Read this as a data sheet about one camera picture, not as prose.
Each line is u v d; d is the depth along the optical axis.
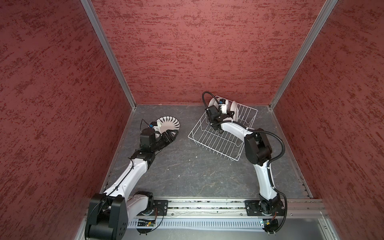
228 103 1.00
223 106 0.87
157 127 0.76
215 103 0.87
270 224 0.71
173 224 0.77
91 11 0.72
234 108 0.97
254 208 0.74
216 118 0.77
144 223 0.72
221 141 0.97
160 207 0.74
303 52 0.88
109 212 0.39
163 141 0.73
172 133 0.74
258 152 0.57
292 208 0.76
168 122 1.10
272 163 0.90
